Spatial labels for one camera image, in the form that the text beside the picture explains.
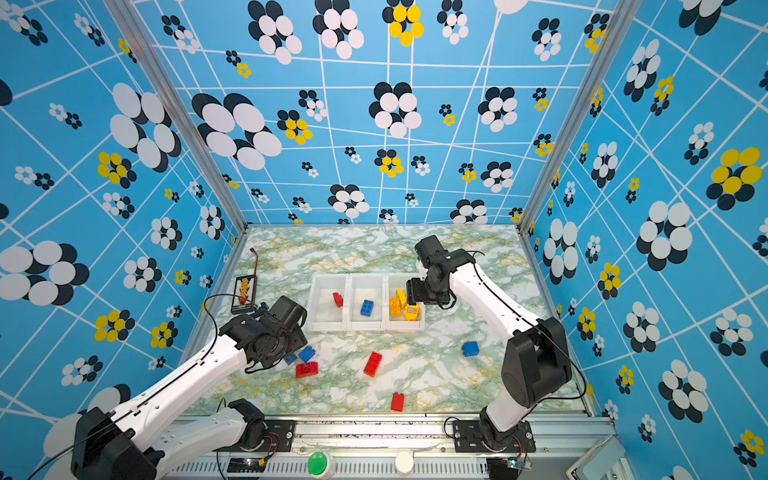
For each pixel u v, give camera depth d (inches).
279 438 28.5
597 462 26.3
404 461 25.4
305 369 33.0
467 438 28.6
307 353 34.2
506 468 26.9
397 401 31.0
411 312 36.5
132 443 15.3
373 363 33.3
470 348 34.8
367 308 37.4
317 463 24.7
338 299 37.6
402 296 37.8
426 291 28.2
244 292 38.9
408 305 29.7
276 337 22.3
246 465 28.4
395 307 37.0
